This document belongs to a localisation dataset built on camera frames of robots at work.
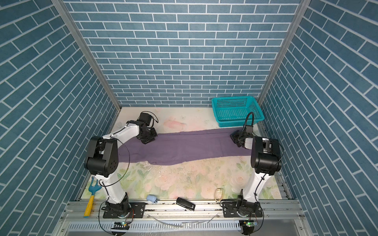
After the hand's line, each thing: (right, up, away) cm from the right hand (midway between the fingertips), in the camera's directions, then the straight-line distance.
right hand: (231, 133), depth 103 cm
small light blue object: (-47, -31, -29) cm, 63 cm away
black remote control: (-30, -33, -29) cm, 53 cm away
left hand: (-51, -2, -5) cm, 52 cm away
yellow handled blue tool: (-82, -29, -22) cm, 90 cm away
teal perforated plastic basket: (+5, +16, +17) cm, 23 cm away
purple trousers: (-35, -9, -4) cm, 36 cm away
